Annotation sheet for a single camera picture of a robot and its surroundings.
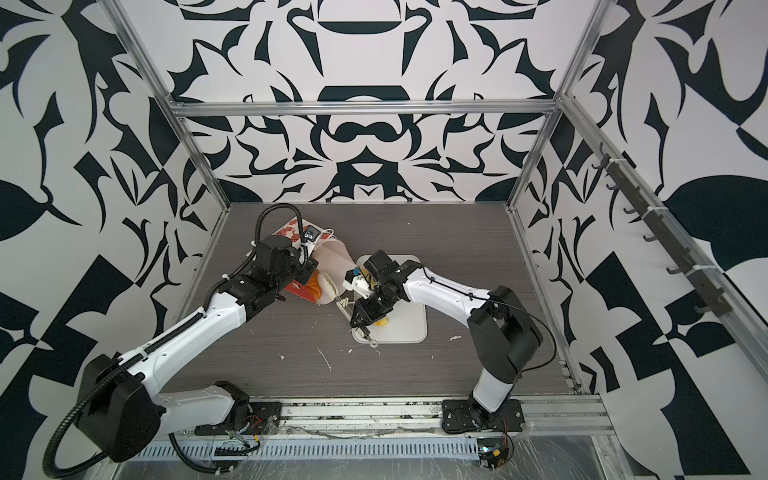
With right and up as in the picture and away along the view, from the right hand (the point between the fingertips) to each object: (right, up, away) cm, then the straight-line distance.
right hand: (355, 321), depth 80 cm
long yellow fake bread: (+7, +1, -3) cm, 8 cm away
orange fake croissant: (-13, +8, +8) cm, 17 cm away
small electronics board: (+33, -28, -9) cm, 44 cm away
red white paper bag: (-9, +14, +21) cm, 27 cm away
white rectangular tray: (0, +14, +22) cm, 26 cm away
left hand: (-12, +20, +1) cm, 24 cm away
